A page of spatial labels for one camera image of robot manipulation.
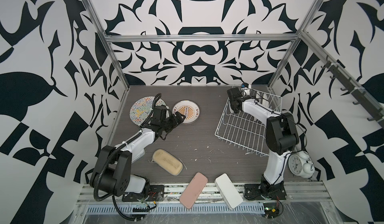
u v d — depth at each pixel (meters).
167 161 0.81
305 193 0.75
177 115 0.80
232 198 0.69
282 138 0.52
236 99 0.74
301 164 0.73
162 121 0.70
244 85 0.85
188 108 1.07
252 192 0.74
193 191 0.74
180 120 0.79
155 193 0.72
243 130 0.94
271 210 0.71
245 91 0.84
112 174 0.42
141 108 1.07
